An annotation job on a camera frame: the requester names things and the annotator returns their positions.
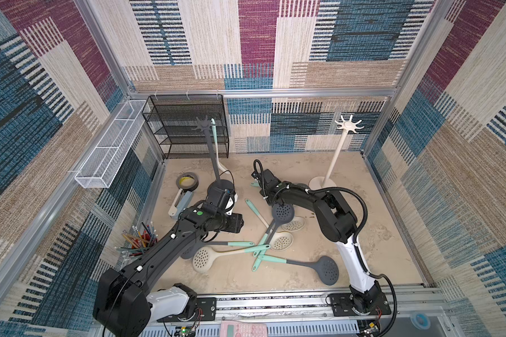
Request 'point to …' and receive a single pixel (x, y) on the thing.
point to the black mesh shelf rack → (173, 118)
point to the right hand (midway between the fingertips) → (277, 185)
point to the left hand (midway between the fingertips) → (238, 222)
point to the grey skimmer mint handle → (282, 213)
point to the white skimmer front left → (203, 256)
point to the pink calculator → (232, 328)
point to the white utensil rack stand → (326, 182)
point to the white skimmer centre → (280, 241)
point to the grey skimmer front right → (327, 267)
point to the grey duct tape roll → (188, 181)
